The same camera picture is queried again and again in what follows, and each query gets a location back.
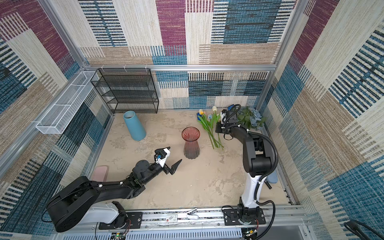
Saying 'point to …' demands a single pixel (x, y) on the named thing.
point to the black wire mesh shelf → (126, 89)
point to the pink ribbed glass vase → (191, 135)
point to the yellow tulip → (201, 112)
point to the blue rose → (230, 107)
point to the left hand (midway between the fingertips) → (175, 151)
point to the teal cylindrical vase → (136, 131)
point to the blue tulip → (200, 118)
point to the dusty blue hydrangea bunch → (250, 118)
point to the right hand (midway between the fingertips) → (217, 128)
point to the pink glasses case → (100, 174)
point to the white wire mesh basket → (54, 121)
